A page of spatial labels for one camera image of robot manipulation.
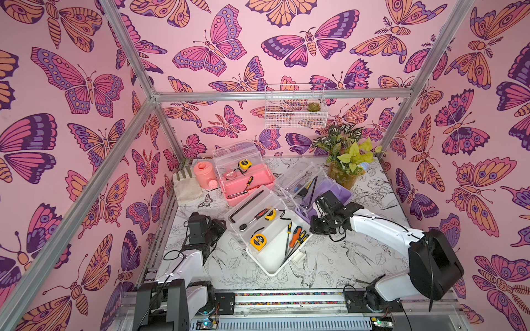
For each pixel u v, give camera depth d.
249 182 1.09
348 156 0.90
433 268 0.43
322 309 0.73
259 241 0.80
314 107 0.92
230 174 1.02
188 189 1.07
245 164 1.06
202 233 0.69
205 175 1.00
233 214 0.85
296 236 0.88
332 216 0.65
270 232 0.85
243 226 0.81
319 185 1.00
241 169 1.06
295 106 0.95
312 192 0.95
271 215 0.86
